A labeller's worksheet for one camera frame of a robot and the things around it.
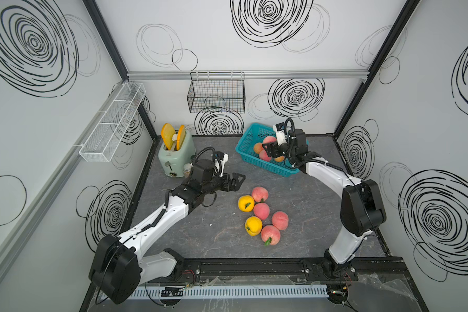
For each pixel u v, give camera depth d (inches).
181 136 35.8
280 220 31.7
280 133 31.2
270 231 30.4
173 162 35.9
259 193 35.0
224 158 27.9
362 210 18.9
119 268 15.3
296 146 27.6
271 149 31.9
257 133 45.5
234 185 27.2
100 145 28.0
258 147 41.5
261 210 33.1
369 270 29.1
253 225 31.7
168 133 36.7
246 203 33.8
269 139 34.4
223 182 26.9
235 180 26.9
